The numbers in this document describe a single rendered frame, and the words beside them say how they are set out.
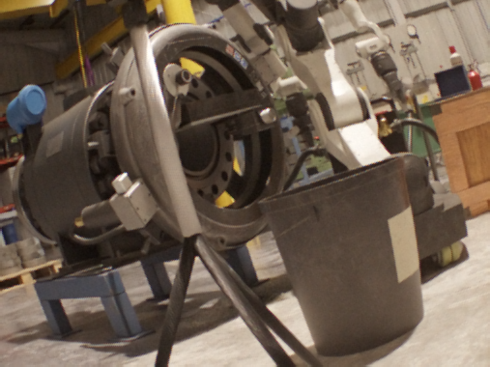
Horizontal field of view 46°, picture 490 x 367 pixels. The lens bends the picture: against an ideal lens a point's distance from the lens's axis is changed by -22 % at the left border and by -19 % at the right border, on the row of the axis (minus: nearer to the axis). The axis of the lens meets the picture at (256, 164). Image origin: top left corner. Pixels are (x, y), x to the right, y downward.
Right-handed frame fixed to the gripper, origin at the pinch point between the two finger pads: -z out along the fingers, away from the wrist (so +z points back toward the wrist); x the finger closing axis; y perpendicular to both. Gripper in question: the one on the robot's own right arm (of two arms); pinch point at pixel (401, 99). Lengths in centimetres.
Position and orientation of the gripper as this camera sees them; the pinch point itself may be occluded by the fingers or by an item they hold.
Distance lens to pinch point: 235.1
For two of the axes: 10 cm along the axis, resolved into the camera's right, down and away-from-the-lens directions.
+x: 2.6, 1.9, 9.5
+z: -3.6, -8.9, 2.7
